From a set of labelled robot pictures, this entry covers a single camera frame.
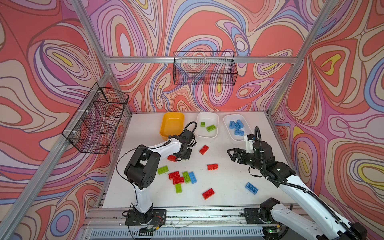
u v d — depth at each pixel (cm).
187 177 85
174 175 86
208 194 80
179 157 82
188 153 86
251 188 81
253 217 73
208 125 111
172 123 109
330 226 40
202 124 110
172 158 92
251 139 68
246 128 105
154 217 73
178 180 84
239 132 105
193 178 85
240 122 111
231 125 108
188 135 78
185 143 71
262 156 55
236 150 67
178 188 82
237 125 108
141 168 49
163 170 88
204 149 96
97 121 69
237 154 68
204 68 96
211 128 108
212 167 89
